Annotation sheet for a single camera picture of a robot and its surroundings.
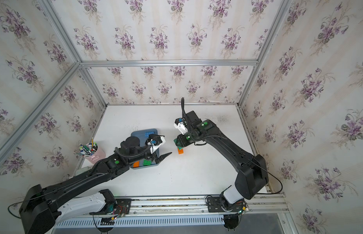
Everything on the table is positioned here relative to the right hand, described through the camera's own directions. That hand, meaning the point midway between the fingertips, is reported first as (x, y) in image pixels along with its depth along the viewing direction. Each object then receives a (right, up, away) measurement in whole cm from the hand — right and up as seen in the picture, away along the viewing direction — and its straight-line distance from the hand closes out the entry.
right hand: (181, 142), depth 79 cm
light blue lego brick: (-25, +3, +22) cm, 33 cm away
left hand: (-7, 0, -7) cm, 9 cm away
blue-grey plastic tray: (-28, 0, +26) cm, 38 cm away
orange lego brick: (-1, -8, +12) cm, 14 cm away
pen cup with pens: (-51, -6, +2) cm, 51 cm away
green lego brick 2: (-3, +2, -2) cm, 4 cm away
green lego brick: (-22, -13, +7) cm, 26 cm away
